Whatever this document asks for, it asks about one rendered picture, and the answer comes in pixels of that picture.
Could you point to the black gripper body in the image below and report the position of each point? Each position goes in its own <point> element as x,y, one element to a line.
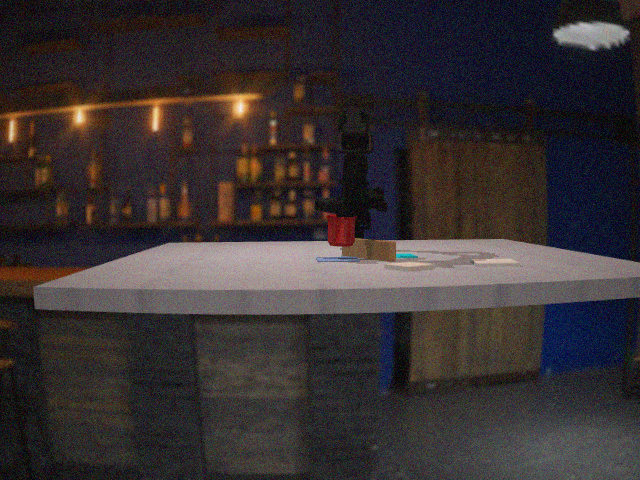
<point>331,205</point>

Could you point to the orange wooden bar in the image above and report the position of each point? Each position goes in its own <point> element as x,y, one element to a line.
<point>371,249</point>

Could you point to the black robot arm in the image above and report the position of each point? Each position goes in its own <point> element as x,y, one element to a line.
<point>354,136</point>

